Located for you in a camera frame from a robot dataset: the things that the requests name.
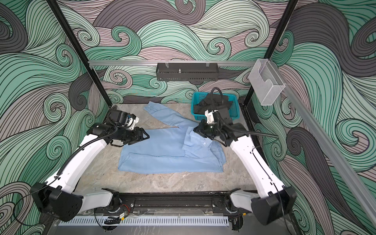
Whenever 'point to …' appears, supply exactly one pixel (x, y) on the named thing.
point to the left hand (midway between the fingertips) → (146, 136)
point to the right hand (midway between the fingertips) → (193, 129)
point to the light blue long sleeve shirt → (177, 149)
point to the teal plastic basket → (198, 96)
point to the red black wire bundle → (112, 220)
